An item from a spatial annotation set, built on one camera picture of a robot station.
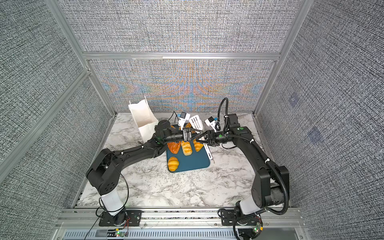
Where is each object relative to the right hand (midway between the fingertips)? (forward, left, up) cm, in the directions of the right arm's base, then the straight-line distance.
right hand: (199, 141), depth 77 cm
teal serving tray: (0, +2, -20) cm, 20 cm away
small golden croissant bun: (-3, +15, -18) cm, 24 cm away
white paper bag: (+26, +36, -10) cm, 46 cm away
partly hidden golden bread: (+9, 0, -19) cm, 21 cm away
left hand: (+1, -1, +5) cm, 5 cm away
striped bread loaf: (+7, +8, -17) cm, 20 cm away
